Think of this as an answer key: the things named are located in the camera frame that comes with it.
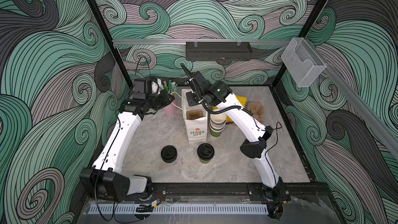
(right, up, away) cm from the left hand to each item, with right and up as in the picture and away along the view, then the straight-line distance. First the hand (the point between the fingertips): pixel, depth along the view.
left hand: (174, 95), depth 73 cm
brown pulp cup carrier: (+9, -12, +27) cm, 31 cm away
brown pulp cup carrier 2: (+53, -9, +30) cm, 61 cm away
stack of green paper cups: (+22, -14, +5) cm, 26 cm away
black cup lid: (+15, -28, +2) cm, 32 cm away
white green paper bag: (+11, -18, +6) cm, 21 cm away
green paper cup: (+15, -36, +8) cm, 40 cm away
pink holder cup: (-6, -9, +28) cm, 30 cm away
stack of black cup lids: (-4, -32, +8) cm, 33 cm away
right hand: (+7, -2, +2) cm, 7 cm away
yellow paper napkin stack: (+43, -3, +31) cm, 53 cm away
